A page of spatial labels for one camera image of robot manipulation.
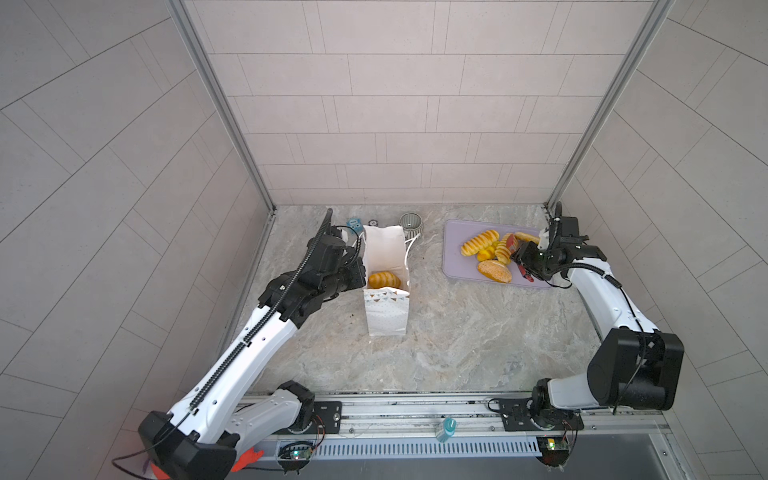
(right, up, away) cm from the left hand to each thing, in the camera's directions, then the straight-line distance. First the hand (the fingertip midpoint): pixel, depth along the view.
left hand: (374, 266), depth 71 cm
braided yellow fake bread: (+38, +2, +25) cm, 46 cm away
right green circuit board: (+42, -41, -2) cm, 59 cm away
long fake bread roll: (+48, +6, +26) cm, 55 cm away
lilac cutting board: (+27, -4, +28) cm, 39 cm away
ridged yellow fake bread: (+1, -6, +15) cm, 16 cm away
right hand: (+40, +1, +15) cm, 42 cm away
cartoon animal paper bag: (+3, -10, +1) cm, 11 cm away
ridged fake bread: (+32, +5, +28) cm, 43 cm away
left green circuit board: (-17, -40, -7) cm, 43 cm away
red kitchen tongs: (+40, +5, +18) cm, 44 cm away
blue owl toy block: (-10, +11, +39) cm, 42 cm away
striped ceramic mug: (+10, +11, +37) cm, 40 cm away
